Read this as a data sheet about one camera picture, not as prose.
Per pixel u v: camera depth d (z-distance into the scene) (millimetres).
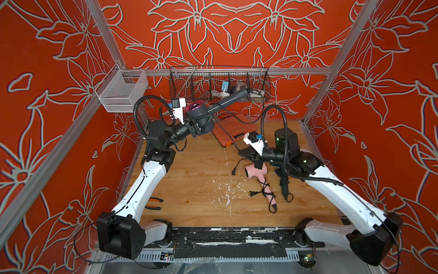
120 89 921
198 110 579
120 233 390
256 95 932
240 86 924
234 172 924
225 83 835
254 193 854
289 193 853
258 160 582
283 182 869
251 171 882
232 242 727
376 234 367
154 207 817
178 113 563
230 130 1096
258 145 567
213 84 1005
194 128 562
